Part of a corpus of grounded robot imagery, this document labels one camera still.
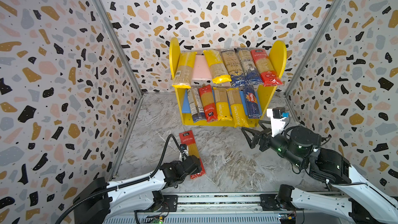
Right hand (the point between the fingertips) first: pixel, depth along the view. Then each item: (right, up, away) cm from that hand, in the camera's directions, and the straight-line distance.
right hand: (250, 124), depth 56 cm
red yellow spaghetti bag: (-15, +8, +37) cm, 41 cm away
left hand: (-23, -23, +27) cm, 42 cm away
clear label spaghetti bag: (-22, +8, +37) cm, 44 cm away
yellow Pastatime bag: (+2, 0, +30) cm, 30 cm away
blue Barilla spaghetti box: (+11, +9, +37) cm, 40 cm away
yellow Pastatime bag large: (-6, +8, +38) cm, 39 cm away
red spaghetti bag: (-27, -13, +38) cm, 48 cm away
